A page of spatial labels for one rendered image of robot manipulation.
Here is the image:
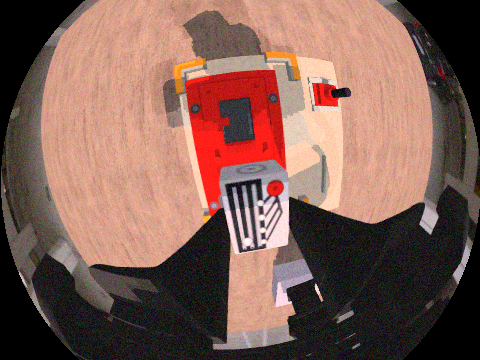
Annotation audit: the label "beige flat base plate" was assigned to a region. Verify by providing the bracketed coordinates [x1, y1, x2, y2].
[173, 52, 343, 223]

